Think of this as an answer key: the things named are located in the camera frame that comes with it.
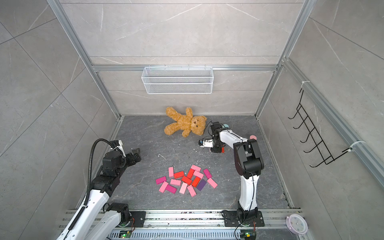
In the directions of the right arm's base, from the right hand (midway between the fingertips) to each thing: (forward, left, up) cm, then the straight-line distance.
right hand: (217, 145), depth 101 cm
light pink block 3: (-27, +34, 0) cm, 43 cm away
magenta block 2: (-23, +36, 0) cm, 43 cm away
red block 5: (-24, +15, 0) cm, 29 cm away
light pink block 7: (-16, +15, 0) cm, 22 cm away
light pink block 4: (-25, +27, 0) cm, 37 cm away
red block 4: (-19, +19, -1) cm, 27 cm away
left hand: (-13, +49, +18) cm, 54 cm away
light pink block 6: (-29, +18, 0) cm, 35 cm away
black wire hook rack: (-21, -38, +32) cm, 54 cm away
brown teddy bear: (+15, +22, +7) cm, 27 cm away
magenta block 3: (-28, +30, -1) cm, 41 cm away
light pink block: (-25, +5, -1) cm, 26 cm away
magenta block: (-20, +8, 0) cm, 21 cm away
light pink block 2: (-18, +30, +1) cm, 36 cm away
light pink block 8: (-20, +14, 0) cm, 24 cm away
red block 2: (-20, +26, 0) cm, 33 cm away
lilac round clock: (-46, -33, +1) cm, 57 cm away
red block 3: (-23, +21, -1) cm, 31 cm away
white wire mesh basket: (+35, +27, +29) cm, 53 cm away
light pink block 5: (-28, +23, 0) cm, 36 cm away
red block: (-7, -2, +6) cm, 9 cm away
